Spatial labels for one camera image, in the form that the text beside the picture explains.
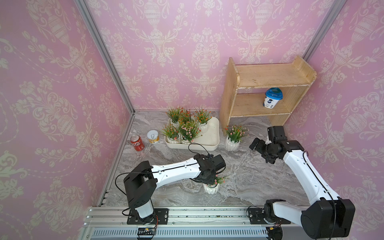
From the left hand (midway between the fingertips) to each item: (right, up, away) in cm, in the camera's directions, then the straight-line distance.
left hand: (208, 181), depth 79 cm
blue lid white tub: (+38, +47, +8) cm, 61 cm away
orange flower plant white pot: (-22, +38, +23) cm, 49 cm away
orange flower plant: (-3, +36, +19) cm, 41 cm away
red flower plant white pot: (-14, +36, +20) cm, 43 cm away
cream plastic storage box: (+2, +19, +23) cm, 30 cm away
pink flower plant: (+17, +25, +10) cm, 32 cm away
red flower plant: (-22, +26, +11) cm, 36 cm away
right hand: (+27, +17, +3) cm, 32 cm away
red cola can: (-43, +19, +12) cm, 49 cm away
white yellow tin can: (-35, +22, +20) cm, 46 cm away
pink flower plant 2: (+2, -2, -4) cm, 5 cm away
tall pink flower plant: (-11, +26, +10) cm, 30 cm away
